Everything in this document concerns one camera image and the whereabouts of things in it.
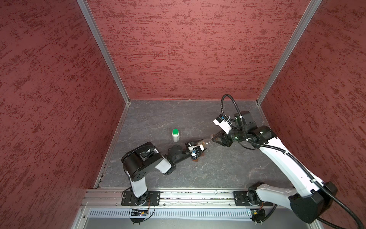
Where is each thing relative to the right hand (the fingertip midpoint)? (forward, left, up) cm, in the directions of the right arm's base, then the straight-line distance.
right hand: (215, 140), depth 72 cm
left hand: (+4, +5, -11) cm, 13 cm away
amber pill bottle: (+2, +5, -8) cm, 9 cm away
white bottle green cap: (+12, +22, -13) cm, 28 cm away
